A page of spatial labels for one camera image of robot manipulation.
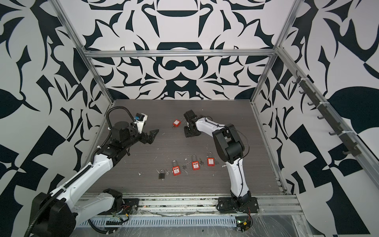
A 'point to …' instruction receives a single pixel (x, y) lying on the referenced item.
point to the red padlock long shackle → (210, 160)
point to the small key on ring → (168, 173)
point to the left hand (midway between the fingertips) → (150, 123)
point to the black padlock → (162, 175)
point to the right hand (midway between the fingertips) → (190, 132)
